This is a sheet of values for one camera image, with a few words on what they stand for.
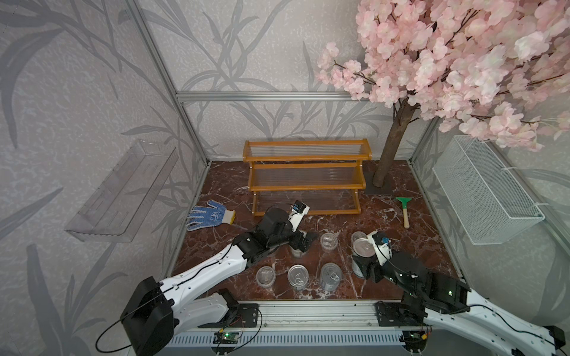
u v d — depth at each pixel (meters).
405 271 0.50
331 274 0.75
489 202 0.62
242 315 0.72
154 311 0.39
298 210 0.67
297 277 0.77
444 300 0.50
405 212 0.98
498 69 0.36
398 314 0.65
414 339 0.73
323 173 1.16
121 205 0.69
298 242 0.67
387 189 1.08
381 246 0.61
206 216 0.99
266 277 0.77
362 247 0.71
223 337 0.70
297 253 0.85
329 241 0.85
